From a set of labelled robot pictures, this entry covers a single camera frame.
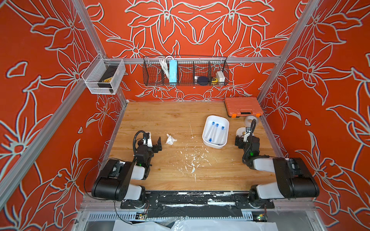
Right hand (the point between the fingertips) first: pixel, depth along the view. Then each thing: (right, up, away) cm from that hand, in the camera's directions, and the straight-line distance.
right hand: (243, 134), depth 92 cm
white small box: (-15, +38, 0) cm, 41 cm away
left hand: (-59, -1, -2) cm, 59 cm away
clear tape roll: (+11, +10, +15) cm, 21 cm away
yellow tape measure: (-18, +37, +3) cm, 41 cm away
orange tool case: (+8, +19, +19) cm, 28 cm away
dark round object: (-26, +36, +3) cm, 45 cm away
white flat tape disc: (+1, +2, +8) cm, 8 cm away
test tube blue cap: (-20, -3, +6) cm, 21 cm away
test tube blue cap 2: (-15, -5, +3) cm, 16 cm away
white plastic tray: (-23, +3, +8) cm, 24 cm away
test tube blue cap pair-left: (-16, +2, +9) cm, 18 cm away
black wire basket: (-33, +43, +3) cm, 54 cm away
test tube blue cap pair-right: (-13, -1, +6) cm, 14 cm away
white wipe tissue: (-48, -4, +1) cm, 48 cm away
